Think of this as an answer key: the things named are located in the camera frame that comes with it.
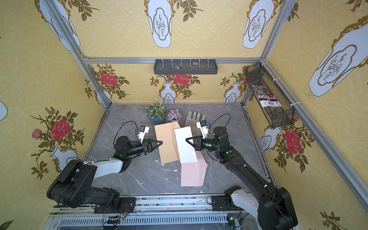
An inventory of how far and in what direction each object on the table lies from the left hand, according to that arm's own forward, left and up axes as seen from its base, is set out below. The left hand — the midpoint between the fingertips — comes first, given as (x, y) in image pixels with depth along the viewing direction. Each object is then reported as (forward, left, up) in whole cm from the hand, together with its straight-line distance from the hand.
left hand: (163, 144), depth 78 cm
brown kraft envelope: (-2, -3, -2) cm, 4 cm away
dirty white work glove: (+28, -18, -18) cm, 38 cm away
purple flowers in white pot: (+27, -5, -7) cm, 28 cm away
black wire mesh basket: (+19, -68, +5) cm, 71 cm away
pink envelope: (-11, -16, -17) cm, 26 cm away
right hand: (-1, -12, +4) cm, 13 cm away
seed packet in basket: (+17, -56, +17) cm, 61 cm away
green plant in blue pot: (+25, +7, -3) cm, 26 cm away
